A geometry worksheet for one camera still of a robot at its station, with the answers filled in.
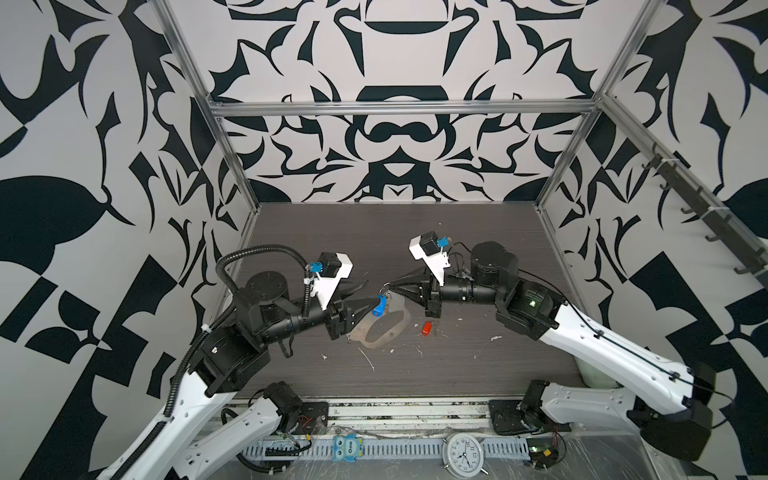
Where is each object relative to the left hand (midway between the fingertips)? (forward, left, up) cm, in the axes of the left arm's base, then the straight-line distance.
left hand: (373, 285), depth 55 cm
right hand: (+1, -4, -2) cm, 4 cm away
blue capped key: (-2, -1, -6) cm, 6 cm away
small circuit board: (-24, -38, -38) cm, 59 cm away
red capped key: (+6, -15, -38) cm, 41 cm away
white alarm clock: (-24, -19, -34) cm, 46 cm away
